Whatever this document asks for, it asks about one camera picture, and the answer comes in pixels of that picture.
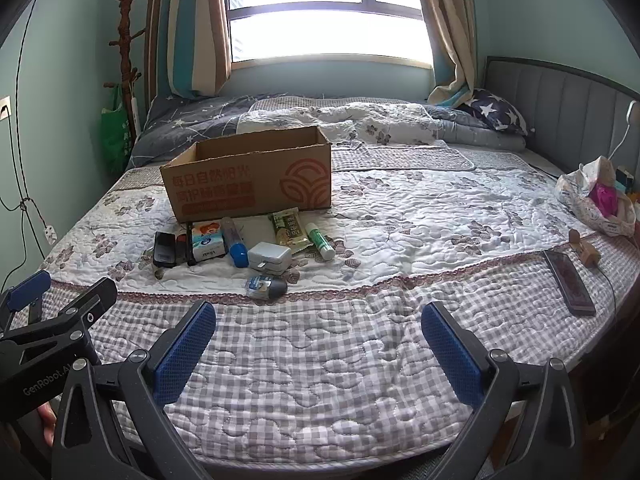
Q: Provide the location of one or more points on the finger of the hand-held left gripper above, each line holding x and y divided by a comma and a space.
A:
30, 287
92, 300

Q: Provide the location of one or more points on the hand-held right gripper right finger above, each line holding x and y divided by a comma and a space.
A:
452, 360

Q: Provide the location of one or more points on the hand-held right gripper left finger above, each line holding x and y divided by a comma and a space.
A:
185, 355

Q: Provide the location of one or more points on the black device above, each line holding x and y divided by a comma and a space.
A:
164, 250

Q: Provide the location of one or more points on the black lighter with red top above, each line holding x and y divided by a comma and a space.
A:
181, 246

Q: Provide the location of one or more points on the small roll-on bottle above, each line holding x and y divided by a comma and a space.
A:
267, 287

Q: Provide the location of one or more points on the black pen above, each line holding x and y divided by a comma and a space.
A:
191, 247

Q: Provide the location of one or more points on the white tissue pack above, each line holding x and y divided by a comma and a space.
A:
206, 242

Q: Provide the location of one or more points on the clear bottle with blue cap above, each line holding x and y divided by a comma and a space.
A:
236, 245

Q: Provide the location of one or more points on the white charger adapter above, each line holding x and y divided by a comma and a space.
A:
269, 259

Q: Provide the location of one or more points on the green snack packet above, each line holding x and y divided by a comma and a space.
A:
289, 232

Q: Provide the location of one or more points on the green glue stick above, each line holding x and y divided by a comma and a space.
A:
320, 242

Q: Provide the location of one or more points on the brown cardboard box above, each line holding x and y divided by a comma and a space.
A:
250, 182

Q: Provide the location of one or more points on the person's left hand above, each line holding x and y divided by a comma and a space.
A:
48, 420

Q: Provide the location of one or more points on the dark smartphone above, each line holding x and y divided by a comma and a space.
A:
570, 282

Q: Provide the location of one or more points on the green shopping bag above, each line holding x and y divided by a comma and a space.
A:
114, 135

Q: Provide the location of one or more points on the small wooden figure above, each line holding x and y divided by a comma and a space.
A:
586, 252

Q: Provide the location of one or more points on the white hanging stick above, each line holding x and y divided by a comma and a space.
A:
134, 110

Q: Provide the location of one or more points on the grey starry duvet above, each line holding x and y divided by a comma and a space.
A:
190, 125

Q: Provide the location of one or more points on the floral cloth bag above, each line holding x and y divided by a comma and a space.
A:
580, 195

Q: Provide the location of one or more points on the small quilted checked mat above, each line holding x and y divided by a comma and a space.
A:
400, 157

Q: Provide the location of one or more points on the pink item in bag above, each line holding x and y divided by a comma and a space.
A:
602, 200

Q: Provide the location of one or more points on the blue-grey folded quilt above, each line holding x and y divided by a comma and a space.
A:
475, 135

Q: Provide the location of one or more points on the folded floral blanket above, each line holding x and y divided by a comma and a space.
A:
380, 120

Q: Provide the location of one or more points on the navy star pillow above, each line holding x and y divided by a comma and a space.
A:
495, 110

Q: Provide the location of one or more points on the wooden coat rack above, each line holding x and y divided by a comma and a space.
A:
122, 35

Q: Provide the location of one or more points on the grey upholstered headboard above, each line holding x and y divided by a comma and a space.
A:
560, 105

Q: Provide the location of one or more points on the striped pillow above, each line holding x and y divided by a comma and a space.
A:
192, 25

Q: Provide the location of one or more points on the beige curtain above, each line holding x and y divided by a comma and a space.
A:
450, 25

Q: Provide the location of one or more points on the window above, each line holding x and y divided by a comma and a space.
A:
325, 15

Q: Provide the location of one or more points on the wall socket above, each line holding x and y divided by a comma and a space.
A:
4, 107

